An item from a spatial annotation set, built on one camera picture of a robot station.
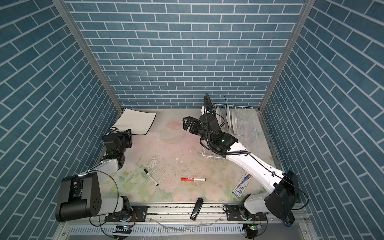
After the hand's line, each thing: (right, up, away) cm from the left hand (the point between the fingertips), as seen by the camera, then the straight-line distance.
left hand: (132, 127), depth 87 cm
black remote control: (+39, -40, -14) cm, 57 cm away
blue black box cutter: (+82, -46, -16) cm, 96 cm away
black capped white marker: (+12, -29, -2) cm, 32 cm away
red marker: (+35, -30, -2) cm, 46 cm away
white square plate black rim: (+2, +3, +7) cm, 7 cm away
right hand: (+34, +4, -14) cm, 37 cm away
